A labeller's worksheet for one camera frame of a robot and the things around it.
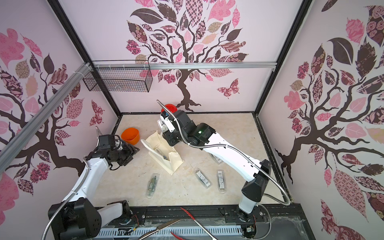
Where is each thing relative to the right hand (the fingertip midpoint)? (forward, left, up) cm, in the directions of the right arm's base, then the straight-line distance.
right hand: (167, 131), depth 69 cm
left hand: (-2, +20, -19) cm, 28 cm away
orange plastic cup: (+21, +34, -31) cm, 51 cm away
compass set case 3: (-14, -28, -30) cm, 43 cm away
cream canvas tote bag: (+7, +11, -29) cm, 32 cm away
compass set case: (0, -27, -30) cm, 40 cm away
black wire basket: (+44, +30, +4) cm, 53 cm away
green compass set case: (-15, +12, -30) cm, 36 cm away
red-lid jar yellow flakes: (+29, +3, -11) cm, 31 cm away
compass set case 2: (-11, -16, -30) cm, 36 cm away
